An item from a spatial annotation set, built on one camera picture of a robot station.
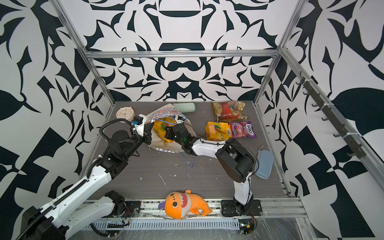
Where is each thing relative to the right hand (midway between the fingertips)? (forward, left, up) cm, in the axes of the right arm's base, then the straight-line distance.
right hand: (164, 128), depth 87 cm
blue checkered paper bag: (+5, -3, +9) cm, 11 cm away
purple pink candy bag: (+7, -49, -13) cm, 51 cm away
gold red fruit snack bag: (+20, -42, -9) cm, 48 cm away
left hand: (-5, +3, +14) cm, 16 cm away
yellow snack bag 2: (+2, +3, -2) cm, 4 cm away
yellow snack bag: (+5, -32, -11) cm, 35 cm away
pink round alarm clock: (+23, +33, -12) cm, 42 cm away
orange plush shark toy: (-38, -9, -6) cm, 39 cm away
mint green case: (+31, -10, -17) cm, 37 cm away
